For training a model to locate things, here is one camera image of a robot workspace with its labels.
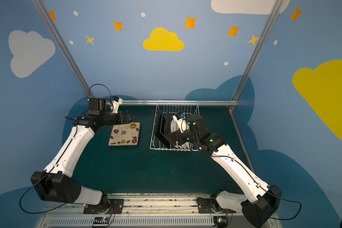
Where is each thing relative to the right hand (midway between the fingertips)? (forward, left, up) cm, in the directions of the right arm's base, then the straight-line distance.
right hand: (174, 130), depth 72 cm
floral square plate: (+14, +38, -27) cm, 49 cm away
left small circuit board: (-38, +37, -31) cm, 61 cm away
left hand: (+9, +26, +1) cm, 27 cm away
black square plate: (+13, +5, -11) cm, 18 cm away
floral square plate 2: (+7, +9, -9) cm, 15 cm away
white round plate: (+12, +1, -11) cm, 16 cm away
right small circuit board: (-35, -26, -32) cm, 54 cm away
